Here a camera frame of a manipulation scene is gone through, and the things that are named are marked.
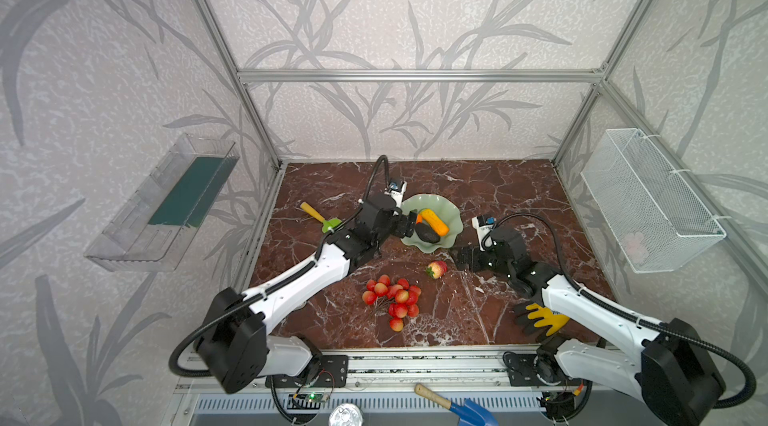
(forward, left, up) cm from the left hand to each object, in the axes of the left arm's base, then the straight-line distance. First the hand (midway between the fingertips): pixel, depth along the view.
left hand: (410, 199), depth 81 cm
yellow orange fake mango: (+5, -9, -19) cm, 21 cm away
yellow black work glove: (-27, -35, -19) cm, 48 cm away
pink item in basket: (-14, -56, 0) cm, 57 cm away
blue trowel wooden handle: (-46, -14, -20) cm, 52 cm away
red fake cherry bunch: (-23, +3, -14) cm, 27 cm away
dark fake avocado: (0, -6, -19) cm, 20 cm away
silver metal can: (-47, +14, -15) cm, 51 cm away
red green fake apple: (-12, -8, -18) cm, 24 cm away
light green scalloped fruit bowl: (+10, -13, -18) cm, 24 cm away
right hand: (-7, -15, -10) cm, 19 cm away
